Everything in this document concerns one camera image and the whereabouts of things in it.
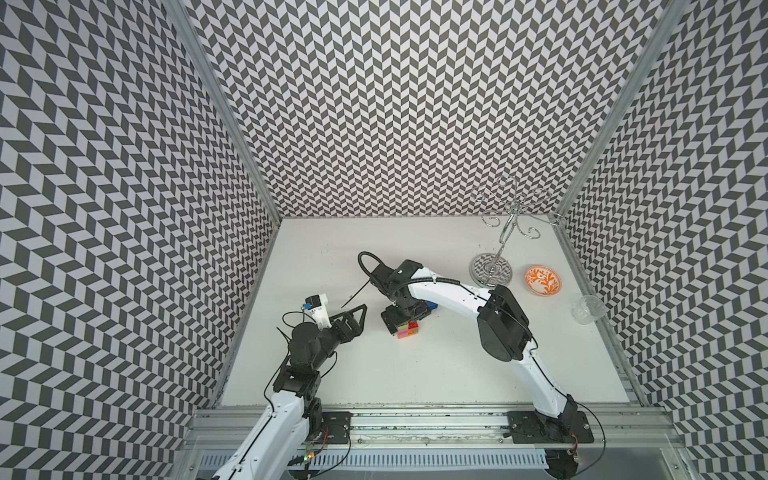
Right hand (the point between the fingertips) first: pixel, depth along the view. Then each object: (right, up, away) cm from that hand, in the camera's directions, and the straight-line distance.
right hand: (407, 326), depth 88 cm
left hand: (-14, +6, -6) cm, 16 cm away
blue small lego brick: (+5, +11, -22) cm, 25 cm away
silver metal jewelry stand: (+30, +16, +12) cm, 36 cm away
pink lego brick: (-1, 0, -7) cm, 7 cm away
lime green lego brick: (-1, +2, -9) cm, 10 cm away
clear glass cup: (+58, +4, +7) cm, 58 cm away
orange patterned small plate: (+45, +12, +9) cm, 47 cm away
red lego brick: (+2, +2, -6) cm, 7 cm away
